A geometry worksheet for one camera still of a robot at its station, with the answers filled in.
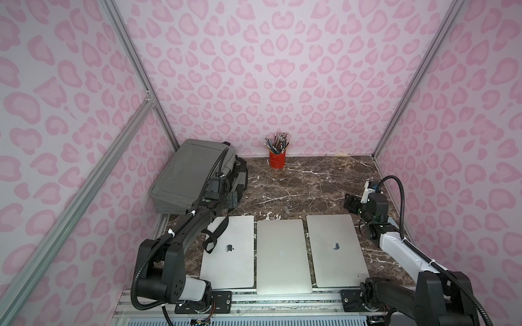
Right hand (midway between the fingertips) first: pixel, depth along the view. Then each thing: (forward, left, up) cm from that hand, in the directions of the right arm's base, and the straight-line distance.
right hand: (354, 195), depth 88 cm
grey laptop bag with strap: (+6, +79, 0) cm, 79 cm away
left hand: (0, +56, 0) cm, 56 cm away
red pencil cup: (+28, +33, -8) cm, 44 cm away
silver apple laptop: (-26, +52, -11) cm, 59 cm away
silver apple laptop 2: (-23, +31, -13) cm, 41 cm away
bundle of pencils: (+31, +33, +2) cm, 45 cm away
